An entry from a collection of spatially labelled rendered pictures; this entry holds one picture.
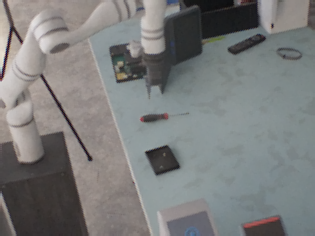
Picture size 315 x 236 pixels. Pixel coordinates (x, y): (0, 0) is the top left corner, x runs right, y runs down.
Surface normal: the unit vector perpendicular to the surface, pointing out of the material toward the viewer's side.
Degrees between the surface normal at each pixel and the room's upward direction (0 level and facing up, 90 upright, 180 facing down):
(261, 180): 0
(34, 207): 90
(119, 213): 0
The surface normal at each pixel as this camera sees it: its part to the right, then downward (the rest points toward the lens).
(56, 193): 0.18, 0.57
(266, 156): -0.11, -0.80
